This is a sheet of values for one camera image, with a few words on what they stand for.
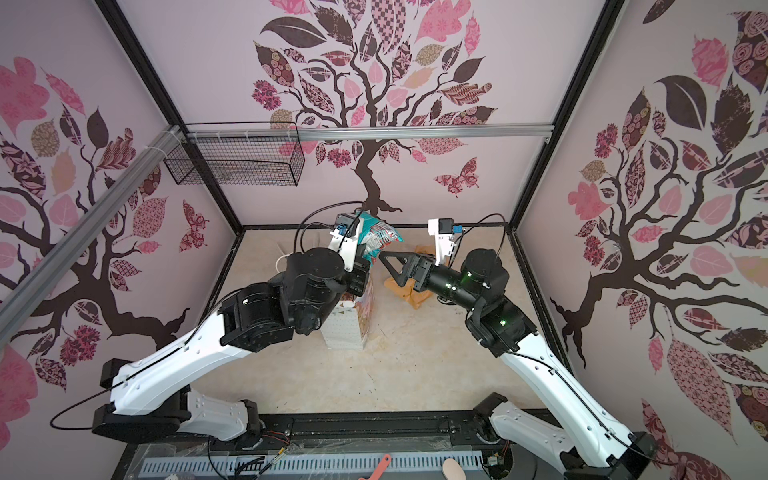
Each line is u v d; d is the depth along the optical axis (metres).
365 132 0.95
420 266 0.50
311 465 0.70
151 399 0.39
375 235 0.55
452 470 0.67
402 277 0.50
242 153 0.95
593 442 0.38
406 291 0.97
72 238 0.59
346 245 0.44
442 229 0.53
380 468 0.68
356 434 0.75
